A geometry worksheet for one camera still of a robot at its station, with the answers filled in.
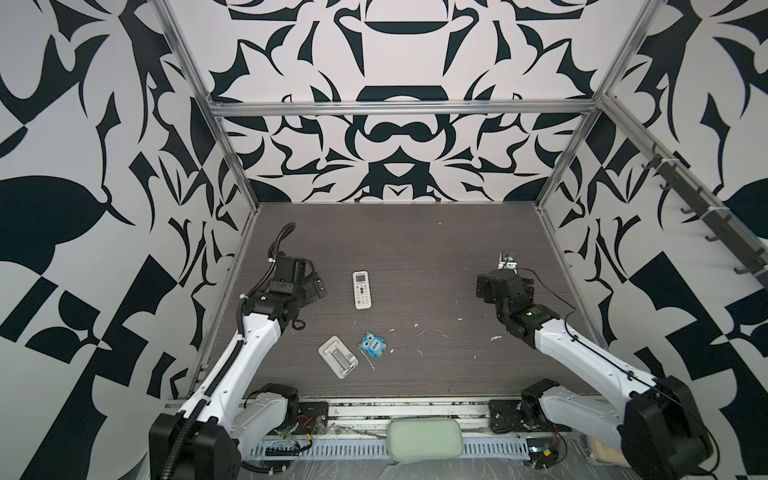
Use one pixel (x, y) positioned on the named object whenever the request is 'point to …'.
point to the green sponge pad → (424, 438)
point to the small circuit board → (543, 451)
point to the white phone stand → (337, 355)
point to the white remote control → (361, 290)
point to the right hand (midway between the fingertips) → (503, 275)
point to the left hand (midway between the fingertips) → (304, 283)
